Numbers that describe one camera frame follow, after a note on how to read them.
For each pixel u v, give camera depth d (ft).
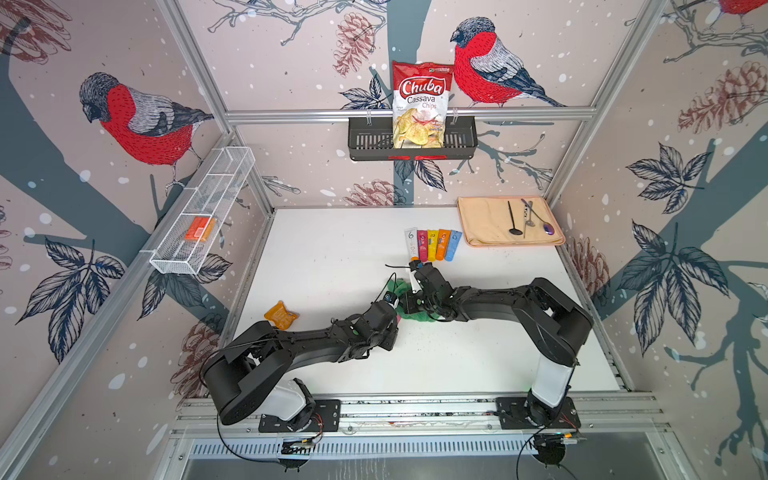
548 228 3.74
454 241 3.58
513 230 3.71
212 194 2.73
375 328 2.23
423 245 3.51
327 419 2.40
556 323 1.60
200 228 2.33
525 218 3.86
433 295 2.39
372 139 3.11
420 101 2.79
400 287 3.02
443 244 3.51
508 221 3.82
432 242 3.52
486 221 3.82
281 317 2.95
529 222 3.75
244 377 1.40
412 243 3.51
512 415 2.39
